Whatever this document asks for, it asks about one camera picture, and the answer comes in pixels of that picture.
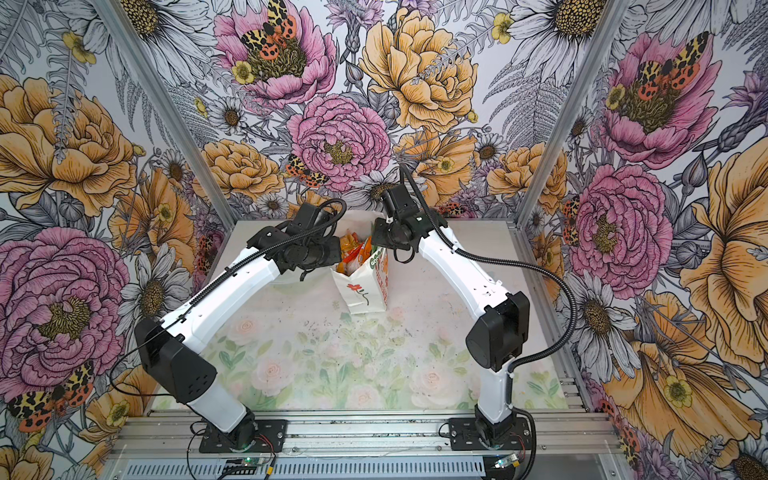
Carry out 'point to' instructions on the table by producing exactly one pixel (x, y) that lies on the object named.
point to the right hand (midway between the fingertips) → (378, 245)
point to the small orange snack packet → (350, 244)
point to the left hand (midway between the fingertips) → (334, 262)
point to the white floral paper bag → (367, 289)
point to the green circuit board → (242, 466)
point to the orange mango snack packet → (364, 254)
